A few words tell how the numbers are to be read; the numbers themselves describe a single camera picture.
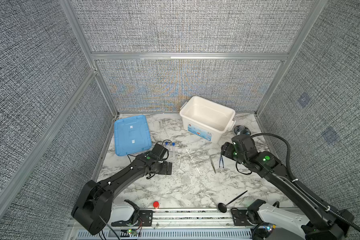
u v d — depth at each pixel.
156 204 0.77
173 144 0.98
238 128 1.04
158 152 0.66
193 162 0.93
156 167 0.65
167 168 0.76
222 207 0.77
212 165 0.93
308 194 0.41
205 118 1.10
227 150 0.67
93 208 0.41
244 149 0.55
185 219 0.75
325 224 0.38
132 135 1.07
